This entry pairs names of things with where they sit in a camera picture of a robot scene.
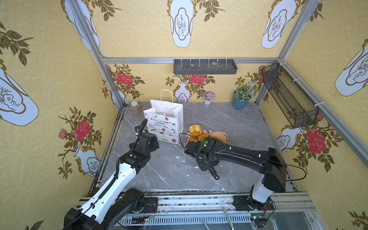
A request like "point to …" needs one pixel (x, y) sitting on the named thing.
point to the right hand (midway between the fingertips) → (209, 163)
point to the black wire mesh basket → (294, 102)
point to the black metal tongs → (213, 173)
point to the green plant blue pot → (242, 96)
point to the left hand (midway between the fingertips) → (144, 140)
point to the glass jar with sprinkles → (136, 108)
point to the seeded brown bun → (219, 135)
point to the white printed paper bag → (165, 119)
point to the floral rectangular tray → (188, 136)
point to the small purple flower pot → (209, 96)
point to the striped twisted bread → (201, 137)
